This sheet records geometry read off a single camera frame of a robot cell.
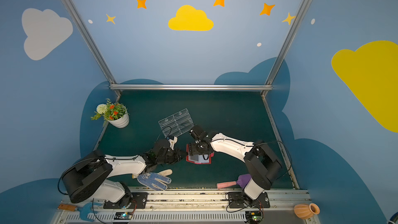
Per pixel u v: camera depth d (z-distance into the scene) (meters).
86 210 0.72
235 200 0.75
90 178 0.43
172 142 0.82
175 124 0.97
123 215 0.70
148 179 0.80
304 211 0.65
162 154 0.71
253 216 0.71
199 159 0.88
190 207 0.73
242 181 0.79
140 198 0.75
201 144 0.64
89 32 0.88
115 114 0.91
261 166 0.45
